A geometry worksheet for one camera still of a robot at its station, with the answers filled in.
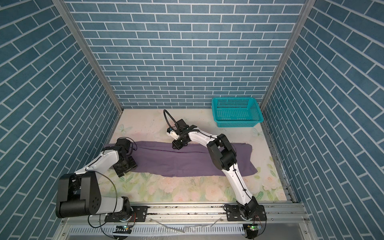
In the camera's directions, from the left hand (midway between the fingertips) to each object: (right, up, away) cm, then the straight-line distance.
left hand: (131, 168), depth 87 cm
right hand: (+23, +12, +12) cm, 28 cm away
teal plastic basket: (+70, +36, +32) cm, 85 cm away
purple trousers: (+16, +4, +7) cm, 18 cm away
